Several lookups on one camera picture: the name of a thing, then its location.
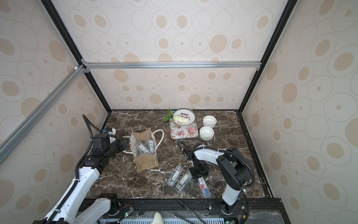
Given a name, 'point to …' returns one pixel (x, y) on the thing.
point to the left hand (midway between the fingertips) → (130, 138)
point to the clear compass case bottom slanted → (183, 181)
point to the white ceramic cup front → (206, 133)
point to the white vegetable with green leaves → (176, 118)
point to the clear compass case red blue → (149, 144)
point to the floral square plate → (178, 131)
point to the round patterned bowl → (186, 113)
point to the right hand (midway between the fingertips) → (203, 178)
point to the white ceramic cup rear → (209, 121)
